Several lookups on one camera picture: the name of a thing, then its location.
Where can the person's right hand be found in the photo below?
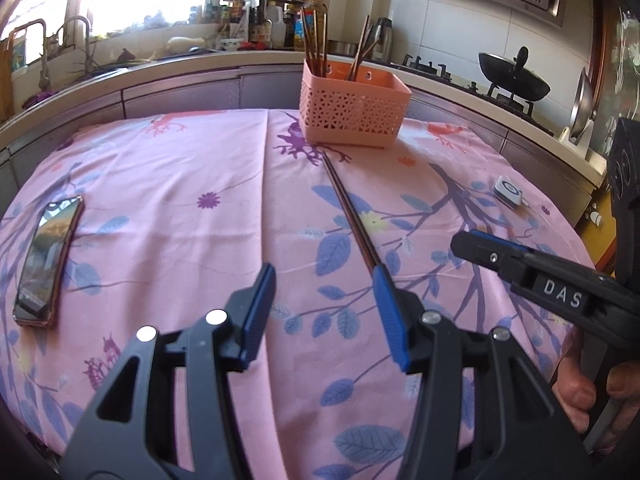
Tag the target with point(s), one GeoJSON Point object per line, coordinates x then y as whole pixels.
{"type": "Point", "coordinates": [572, 385]}

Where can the wooden cutting board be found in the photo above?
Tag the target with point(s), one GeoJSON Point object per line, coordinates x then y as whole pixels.
{"type": "Point", "coordinates": [6, 80]}

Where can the steel thermos jug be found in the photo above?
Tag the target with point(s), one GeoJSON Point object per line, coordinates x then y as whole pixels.
{"type": "Point", "coordinates": [385, 35]}

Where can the bunch of brown chopsticks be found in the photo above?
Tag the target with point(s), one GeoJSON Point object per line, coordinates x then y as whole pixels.
{"type": "Point", "coordinates": [324, 40]}

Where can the smartphone in pink case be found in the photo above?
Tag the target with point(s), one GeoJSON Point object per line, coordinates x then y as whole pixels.
{"type": "Point", "coordinates": [45, 260]}

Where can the pink perforated plastic basket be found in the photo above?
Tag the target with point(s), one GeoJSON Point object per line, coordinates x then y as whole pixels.
{"type": "Point", "coordinates": [350, 110]}

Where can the purple cloth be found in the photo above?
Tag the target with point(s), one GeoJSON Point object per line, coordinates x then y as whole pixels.
{"type": "Point", "coordinates": [37, 100]}

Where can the kitchen counter with cabinets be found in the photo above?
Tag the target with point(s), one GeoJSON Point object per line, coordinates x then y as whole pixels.
{"type": "Point", "coordinates": [175, 90]}

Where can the small steel bowl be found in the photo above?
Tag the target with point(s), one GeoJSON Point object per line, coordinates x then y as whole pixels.
{"type": "Point", "coordinates": [342, 48]}

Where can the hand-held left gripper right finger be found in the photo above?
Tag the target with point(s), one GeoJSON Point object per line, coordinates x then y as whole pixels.
{"type": "Point", "coordinates": [390, 310]}

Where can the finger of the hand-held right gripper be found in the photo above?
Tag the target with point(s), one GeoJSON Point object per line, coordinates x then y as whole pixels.
{"type": "Point", "coordinates": [485, 255]}
{"type": "Point", "coordinates": [505, 241]}

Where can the yellow cooking oil bottle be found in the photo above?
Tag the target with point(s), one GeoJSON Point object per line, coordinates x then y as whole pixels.
{"type": "Point", "coordinates": [310, 2]}

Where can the dark floral glass door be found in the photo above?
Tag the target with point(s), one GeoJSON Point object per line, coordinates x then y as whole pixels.
{"type": "Point", "coordinates": [620, 60]}

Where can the white plastic jug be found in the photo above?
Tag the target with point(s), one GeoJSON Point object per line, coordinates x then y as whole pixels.
{"type": "Point", "coordinates": [276, 25]}

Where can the black gas stove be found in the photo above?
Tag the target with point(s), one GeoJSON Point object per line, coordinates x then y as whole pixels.
{"type": "Point", "coordinates": [435, 67]}

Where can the steel kitchen faucet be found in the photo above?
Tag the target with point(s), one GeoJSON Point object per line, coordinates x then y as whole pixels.
{"type": "Point", "coordinates": [82, 20]}
{"type": "Point", "coordinates": [27, 22]}

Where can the white pocket router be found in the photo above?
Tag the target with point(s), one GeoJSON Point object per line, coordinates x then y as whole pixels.
{"type": "Point", "coordinates": [506, 190]}

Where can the steel pan lid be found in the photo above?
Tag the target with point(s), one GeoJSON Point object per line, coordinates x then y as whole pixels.
{"type": "Point", "coordinates": [582, 105]}

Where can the single dark brown chopstick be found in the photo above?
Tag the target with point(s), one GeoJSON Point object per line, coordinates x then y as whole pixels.
{"type": "Point", "coordinates": [350, 210]}

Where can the patterned ceramic bowl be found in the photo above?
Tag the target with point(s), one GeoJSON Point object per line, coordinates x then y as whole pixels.
{"type": "Point", "coordinates": [229, 44]}

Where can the white lid stand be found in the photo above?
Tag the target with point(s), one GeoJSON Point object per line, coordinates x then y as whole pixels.
{"type": "Point", "coordinates": [595, 160]}

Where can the cluster of condiment bottles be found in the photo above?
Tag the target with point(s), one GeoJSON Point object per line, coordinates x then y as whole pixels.
{"type": "Point", "coordinates": [240, 15]}

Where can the pink floral tablecloth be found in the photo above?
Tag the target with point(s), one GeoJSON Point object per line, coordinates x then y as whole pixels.
{"type": "Point", "coordinates": [175, 210]}

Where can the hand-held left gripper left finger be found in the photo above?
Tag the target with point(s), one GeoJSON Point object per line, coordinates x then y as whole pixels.
{"type": "Point", "coordinates": [257, 310]}

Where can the black wok with lid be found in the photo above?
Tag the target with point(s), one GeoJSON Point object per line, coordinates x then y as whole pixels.
{"type": "Point", "coordinates": [515, 82]}

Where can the white radish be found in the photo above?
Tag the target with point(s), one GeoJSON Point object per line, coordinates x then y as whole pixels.
{"type": "Point", "coordinates": [185, 44]}

